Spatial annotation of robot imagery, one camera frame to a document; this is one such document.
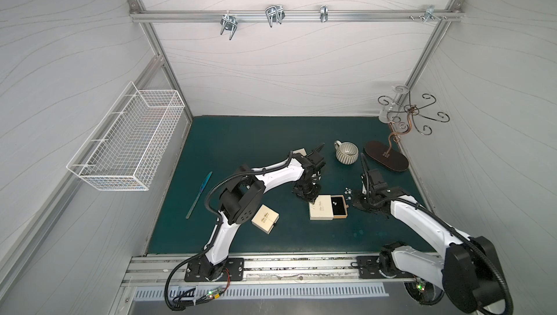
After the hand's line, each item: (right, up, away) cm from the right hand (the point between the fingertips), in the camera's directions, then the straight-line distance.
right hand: (352, 197), depth 84 cm
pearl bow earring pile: (+1, +1, +8) cm, 8 cm away
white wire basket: (-79, +21, -15) cm, 83 cm away
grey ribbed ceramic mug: (+3, +16, +20) cm, 26 cm away
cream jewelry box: (-9, -4, +2) cm, 10 cm away
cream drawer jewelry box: (-19, +17, +16) cm, 31 cm away
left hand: (-15, -2, +2) cm, 16 cm away
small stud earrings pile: (-7, -3, +2) cm, 7 cm away
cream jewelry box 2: (-34, -8, -2) cm, 35 cm away
